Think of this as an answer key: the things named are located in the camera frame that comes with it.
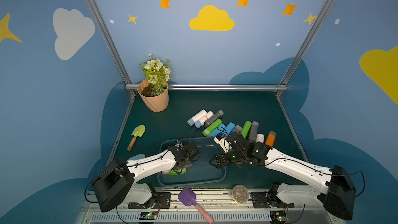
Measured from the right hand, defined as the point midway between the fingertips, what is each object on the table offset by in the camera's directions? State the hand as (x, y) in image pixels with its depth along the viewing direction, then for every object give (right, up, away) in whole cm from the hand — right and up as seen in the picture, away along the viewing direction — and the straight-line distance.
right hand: (217, 157), depth 77 cm
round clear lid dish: (+10, -16, -5) cm, 19 cm away
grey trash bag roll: (+15, +11, +22) cm, 29 cm away
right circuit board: (+28, -27, -5) cm, 39 cm away
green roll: (-17, -8, +4) cm, 20 cm away
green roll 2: (0, +12, +24) cm, 27 cm away
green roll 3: (+21, +11, +22) cm, 32 cm away
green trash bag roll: (-21, -5, -7) cm, 23 cm away
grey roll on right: (+25, +9, +20) cm, 33 cm away
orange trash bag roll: (+35, +6, +18) cm, 40 cm away
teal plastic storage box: (-8, -9, +6) cm, 14 cm away
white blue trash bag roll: (-15, +16, +25) cm, 33 cm away
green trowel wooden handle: (-48, +9, +22) cm, 54 cm away
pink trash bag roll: (-27, -9, +4) cm, 29 cm away
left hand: (-15, -6, +8) cm, 18 cm away
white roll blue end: (+28, +6, +17) cm, 33 cm away
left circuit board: (-33, -26, -5) cm, 42 cm away
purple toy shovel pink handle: (-15, -19, -2) cm, 24 cm away
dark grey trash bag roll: (+2, +18, +27) cm, 33 cm away
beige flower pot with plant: (-38, +36, +22) cm, 57 cm away
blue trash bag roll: (+11, +12, +22) cm, 28 cm away
